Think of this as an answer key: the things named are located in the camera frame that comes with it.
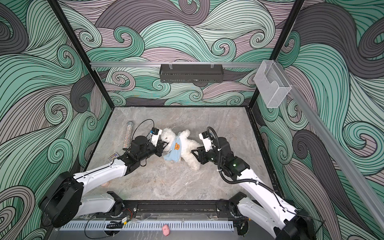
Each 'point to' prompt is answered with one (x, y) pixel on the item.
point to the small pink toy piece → (166, 230)
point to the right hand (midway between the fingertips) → (195, 150)
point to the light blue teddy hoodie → (174, 153)
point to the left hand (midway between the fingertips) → (168, 140)
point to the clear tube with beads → (128, 135)
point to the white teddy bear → (187, 145)
